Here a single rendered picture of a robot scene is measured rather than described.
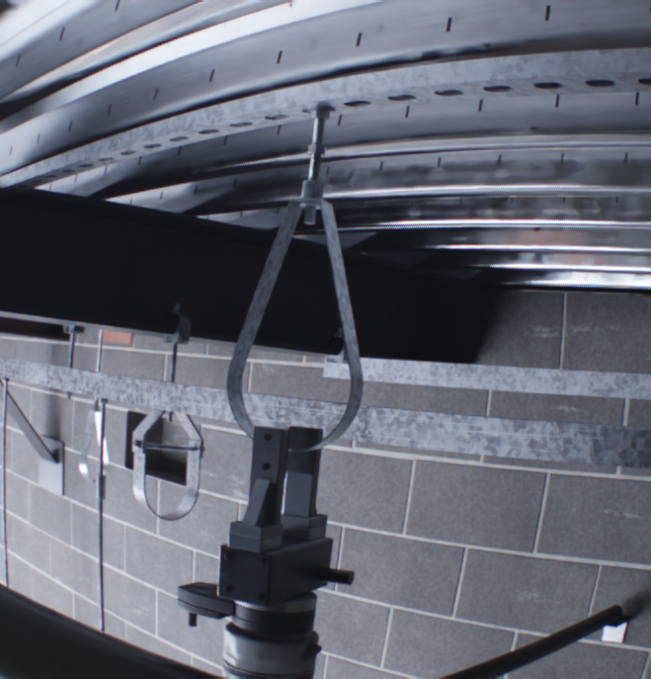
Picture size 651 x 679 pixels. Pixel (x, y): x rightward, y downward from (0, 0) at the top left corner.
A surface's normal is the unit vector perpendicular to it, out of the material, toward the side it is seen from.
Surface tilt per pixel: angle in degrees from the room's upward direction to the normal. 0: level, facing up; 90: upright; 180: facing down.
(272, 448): 90
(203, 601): 90
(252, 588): 90
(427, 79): 90
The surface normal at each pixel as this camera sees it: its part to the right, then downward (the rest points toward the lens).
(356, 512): -0.70, -0.10
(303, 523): -0.40, -0.07
